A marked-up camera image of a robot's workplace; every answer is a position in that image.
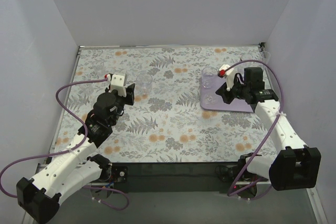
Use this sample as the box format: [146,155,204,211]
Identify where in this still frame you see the clear tall tumbler glass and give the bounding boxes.
[136,73,153,95]

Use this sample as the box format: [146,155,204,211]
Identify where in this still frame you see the clear faceted tumbler glass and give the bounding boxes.
[201,67,217,88]

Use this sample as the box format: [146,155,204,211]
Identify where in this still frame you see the clear wine glass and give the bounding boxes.
[260,51,271,64]

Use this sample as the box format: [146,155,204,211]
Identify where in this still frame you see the small clear tumbler glass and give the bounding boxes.
[204,93,217,105]

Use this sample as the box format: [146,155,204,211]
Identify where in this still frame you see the clear champagne flute glass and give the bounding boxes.
[240,53,254,63]

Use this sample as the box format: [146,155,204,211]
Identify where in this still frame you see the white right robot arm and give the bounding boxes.
[215,65,321,191]

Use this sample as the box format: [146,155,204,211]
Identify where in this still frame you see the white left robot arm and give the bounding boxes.
[16,84,135,223]

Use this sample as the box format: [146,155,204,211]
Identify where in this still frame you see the lilac plastic tray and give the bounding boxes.
[200,77,253,113]

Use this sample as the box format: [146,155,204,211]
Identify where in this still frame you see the floral patterned tablecloth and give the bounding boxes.
[50,46,277,163]

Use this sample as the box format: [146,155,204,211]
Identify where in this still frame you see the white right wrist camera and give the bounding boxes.
[218,64,237,91]

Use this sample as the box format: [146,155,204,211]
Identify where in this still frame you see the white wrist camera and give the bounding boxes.
[105,72,127,97]
[218,64,237,91]

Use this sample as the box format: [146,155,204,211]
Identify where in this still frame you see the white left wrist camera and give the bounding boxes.
[105,72,127,97]

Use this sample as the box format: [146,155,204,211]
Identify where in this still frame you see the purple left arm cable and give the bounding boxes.
[0,76,130,211]

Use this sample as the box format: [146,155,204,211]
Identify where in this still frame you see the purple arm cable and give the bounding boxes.
[0,76,130,211]
[227,60,286,201]

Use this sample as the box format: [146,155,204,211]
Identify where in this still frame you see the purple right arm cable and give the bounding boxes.
[227,60,286,201]

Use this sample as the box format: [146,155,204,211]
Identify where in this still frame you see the aluminium frame rail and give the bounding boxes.
[31,155,274,187]

